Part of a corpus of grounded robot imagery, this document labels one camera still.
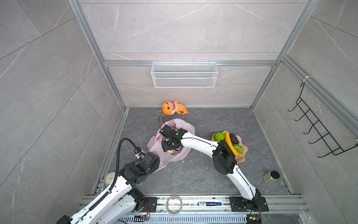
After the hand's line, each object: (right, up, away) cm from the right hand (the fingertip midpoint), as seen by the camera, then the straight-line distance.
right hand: (167, 147), depth 92 cm
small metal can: (+59, -13, -16) cm, 62 cm away
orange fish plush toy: (0, +27, +17) cm, 32 cm away
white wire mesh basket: (+11, +52, +9) cm, 54 cm away
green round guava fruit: (+34, +7, -1) cm, 34 cm away
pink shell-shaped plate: (+46, -7, -5) cm, 47 cm away
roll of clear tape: (+4, -30, -21) cm, 37 cm away
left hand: (-6, -6, -14) cm, 16 cm away
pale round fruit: (+3, -2, -4) cm, 5 cm away
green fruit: (+46, 0, -5) cm, 46 cm away
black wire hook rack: (+76, +6, -33) cm, 83 cm away
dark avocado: (+45, +5, 0) cm, 45 cm away
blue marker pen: (+24, -27, -19) cm, 41 cm away
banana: (+40, +5, -2) cm, 40 cm away
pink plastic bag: (-6, +4, -12) cm, 14 cm away
